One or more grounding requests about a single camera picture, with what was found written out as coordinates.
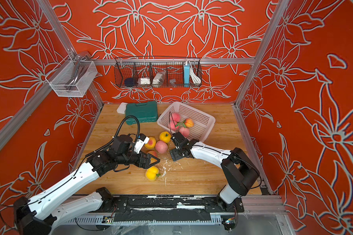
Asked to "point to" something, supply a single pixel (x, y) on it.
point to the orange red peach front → (189, 123)
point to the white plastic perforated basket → (180, 118)
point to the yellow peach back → (165, 136)
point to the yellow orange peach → (153, 153)
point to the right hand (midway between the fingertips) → (175, 153)
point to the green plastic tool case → (145, 111)
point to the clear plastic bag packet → (158, 79)
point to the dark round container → (129, 82)
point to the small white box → (121, 107)
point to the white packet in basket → (145, 81)
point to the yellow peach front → (151, 173)
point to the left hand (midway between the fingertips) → (154, 157)
